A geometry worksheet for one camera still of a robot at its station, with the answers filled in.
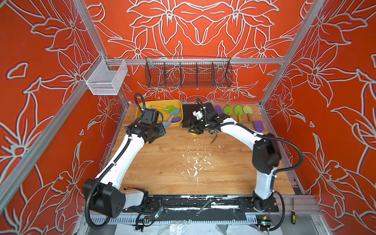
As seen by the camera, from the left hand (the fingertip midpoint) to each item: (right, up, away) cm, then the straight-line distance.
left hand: (162, 129), depth 80 cm
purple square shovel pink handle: (+67, 0, +24) cm, 71 cm away
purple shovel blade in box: (+4, +5, +29) cm, 30 cm away
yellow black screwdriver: (+65, -42, -11) cm, 78 cm away
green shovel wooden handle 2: (+55, +11, +34) cm, 66 cm away
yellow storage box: (+2, +12, +34) cm, 36 cm away
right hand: (+13, +2, +3) cm, 13 cm away
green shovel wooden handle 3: (+63, +13, +34) cm, 73 cm away
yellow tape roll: (+18, -3, +1) cm, 18 cm away
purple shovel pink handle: (+39, +13, +34) cm, 53 cm away
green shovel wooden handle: (+47, +13, +35) cm, 60 cm away
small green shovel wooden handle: (-2, +14, +35) cm, 38 cm away
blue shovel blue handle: (+5, +11, +34) cm, 36 cm away
